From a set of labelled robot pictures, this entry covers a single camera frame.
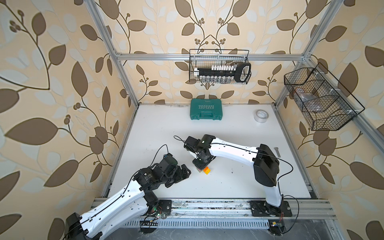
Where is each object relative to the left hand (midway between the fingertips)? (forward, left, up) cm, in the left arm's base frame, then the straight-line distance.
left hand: (185, 174), depth 75 cm
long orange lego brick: (+4, -11, -4) cm, 12 cm away
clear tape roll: (+47, -54, -8) cm, 72 cm away
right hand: (+7, -9, -4) cm, 12 cm away
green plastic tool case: (+51, -12, -5) cm, 53 cm away
